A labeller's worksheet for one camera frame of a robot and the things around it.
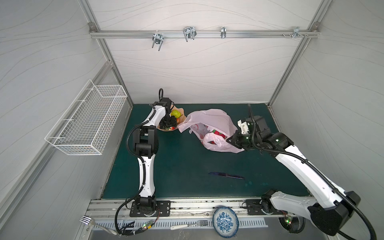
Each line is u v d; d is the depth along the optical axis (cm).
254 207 74
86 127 69
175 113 107
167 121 86
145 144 61
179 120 107
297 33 76
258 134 54
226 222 70
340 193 39
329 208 39
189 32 77
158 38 79
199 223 70
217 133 76
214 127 78
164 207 74
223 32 78
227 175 86
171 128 98
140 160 60
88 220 69
